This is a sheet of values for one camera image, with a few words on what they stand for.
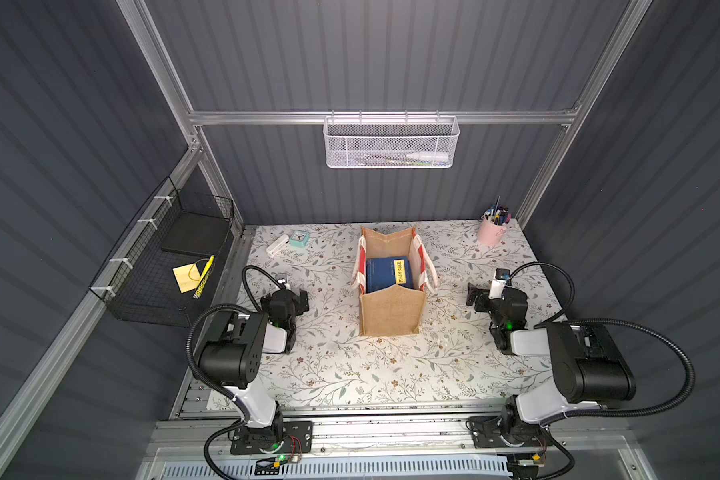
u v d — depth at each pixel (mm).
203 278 739
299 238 1149
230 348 488
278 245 1114
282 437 720
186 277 735
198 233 806
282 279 846
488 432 737
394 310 833
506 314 735
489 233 1092
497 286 827
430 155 890
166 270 735
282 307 749
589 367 457
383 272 914
